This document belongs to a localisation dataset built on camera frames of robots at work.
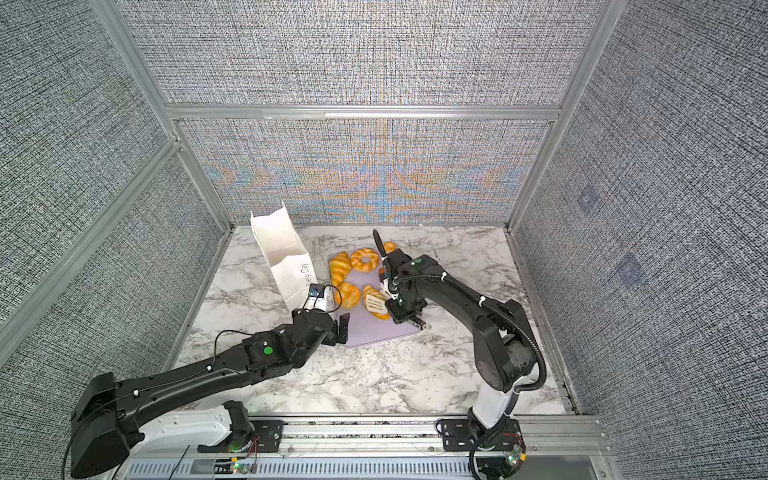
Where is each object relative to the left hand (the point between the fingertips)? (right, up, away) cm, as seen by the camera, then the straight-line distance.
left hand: (336, 315), depth 78 cm
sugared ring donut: (+5, +12, +25) cm, 28 cm away
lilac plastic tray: (+7, -7, +15) cm, 18 cm away
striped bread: (+8, +5, +17) cm, 19 cm away
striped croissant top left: (-2, +12, +25) cm, 28 cm away
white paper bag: (-13, +13, +3) cm, 19 cm away
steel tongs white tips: (+10, +1, +11) cm, 15 cm away
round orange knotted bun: (+1, +3, +17) cm, 17 cm away
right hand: (+17, -2, +9) cm, 19 cm away
